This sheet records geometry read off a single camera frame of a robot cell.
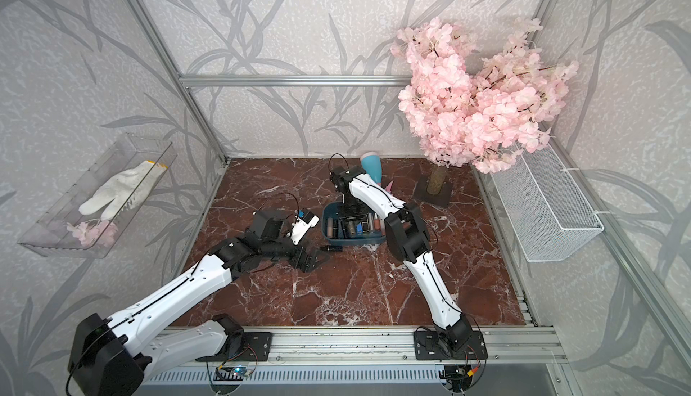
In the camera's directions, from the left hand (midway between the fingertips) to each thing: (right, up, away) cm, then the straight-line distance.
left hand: (320, 250), depth 76 cm
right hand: (+7, +5, +22) cm, 24 cm away
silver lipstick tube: (+15, +5, +23) cm, 28 cm away
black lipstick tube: (+2, +2, +21) cm, 21 cm away
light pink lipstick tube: (+19, +3, +21) cm, 29 cm away
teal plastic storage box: (+14, +2, +21) cm, 25 cm away
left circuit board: (-24, -33, -3) cm, 41 cm away
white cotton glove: (-48, +18, -8) cm, 52 cm away
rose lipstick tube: (+17, +4, +23) cm, 29 cm away
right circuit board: (+38, -34, -4) cm, 51 cm away
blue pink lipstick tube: (+11, +2, +21) cm, 23 cm away
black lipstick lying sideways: (+1, -3, +16) cm, 16 cm away
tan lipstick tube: (0, +3, +21) cm, 21 cm away
